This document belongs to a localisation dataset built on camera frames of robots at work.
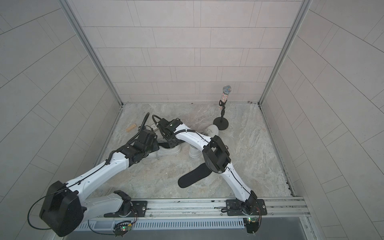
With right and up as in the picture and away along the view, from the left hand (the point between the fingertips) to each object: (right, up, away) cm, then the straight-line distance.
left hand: (159, 141), depth 85 cm
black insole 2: (+4, -1, -3) cm, 6 cm away
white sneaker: (+3, -6, -1) cm, 7 cm away
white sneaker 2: (+31, +5, +8) cm, 32 cm away
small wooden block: (-24, +6, +17) cm, 30 cm away
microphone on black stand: (+39, +9, +18) cm, 44 cm away
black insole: (+24, -17, -2) cm, 30 cm away
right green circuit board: (+48, -35, -17) cm, 62 cm away
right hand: (+10, -2, +7) cm, 12 cm away
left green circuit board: (-11, -34, -21) cm, 41 cm away
